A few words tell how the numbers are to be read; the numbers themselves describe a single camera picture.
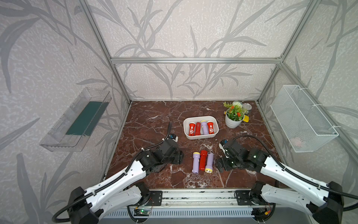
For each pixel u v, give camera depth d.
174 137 0.69
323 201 0.39
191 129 0.99
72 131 0.63
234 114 0.92
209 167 0.83
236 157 0.57
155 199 0.74
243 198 0.73
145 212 0.71
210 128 0.99
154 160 0.53
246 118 1.08
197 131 0.98
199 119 1.02
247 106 1.10
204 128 0.99
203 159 0.85
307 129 0.59
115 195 0.53
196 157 0.86
